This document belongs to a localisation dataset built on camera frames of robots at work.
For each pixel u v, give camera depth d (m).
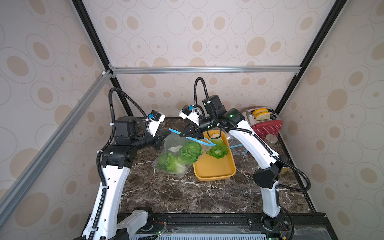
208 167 0.93
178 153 0.75
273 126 0.95
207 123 0.60
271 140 0.89
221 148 0.91
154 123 0.53
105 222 0.36
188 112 0.58
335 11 0.69
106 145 0.47
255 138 0.50
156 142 0.56
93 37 0.76
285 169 0.84
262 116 0.95
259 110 0.95
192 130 0.61
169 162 0.78
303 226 0.74
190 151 0.74
